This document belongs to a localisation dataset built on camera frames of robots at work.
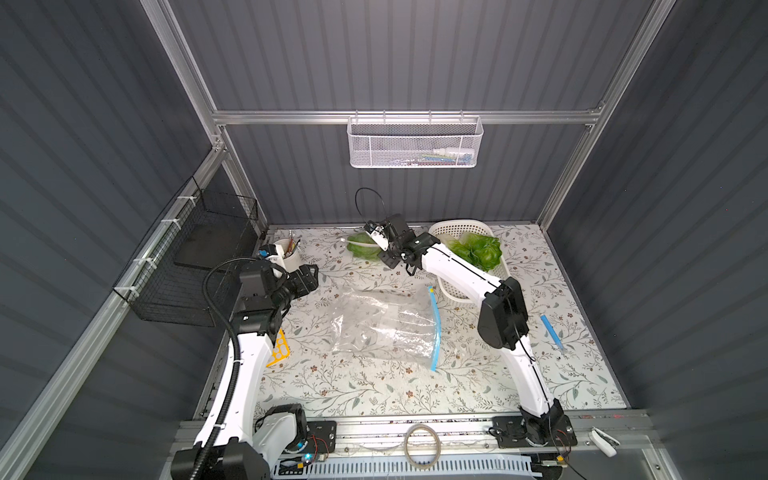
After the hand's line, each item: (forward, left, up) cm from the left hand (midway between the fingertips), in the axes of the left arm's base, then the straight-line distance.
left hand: (308, 271), depth 77 cm
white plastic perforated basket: (+13, -59, -17) cm, 63 cm away
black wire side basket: (-2, +29, +2) cm, 29 cm away
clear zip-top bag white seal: (+19, -7, -9) cm, 22 cm away
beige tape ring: (-36, -29, -25) cm, 53 cm away
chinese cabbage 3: (+17, -13, -12) cm, 25 cm away
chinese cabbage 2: (+16, -53, -11) cm, 57 cm away
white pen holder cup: (+16, +11, -12) cm, 22 cm away
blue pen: (-7, -72, -23) cm, 76 cm away
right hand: (+16, -22, -8) cm, 29 cm away
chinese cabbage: (+19, -48, -13) cm, 54 cm away
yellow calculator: (-12, +11, -23) cm, 28 cm away
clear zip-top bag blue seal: (-3, -23, -24) cm, 33 cm away
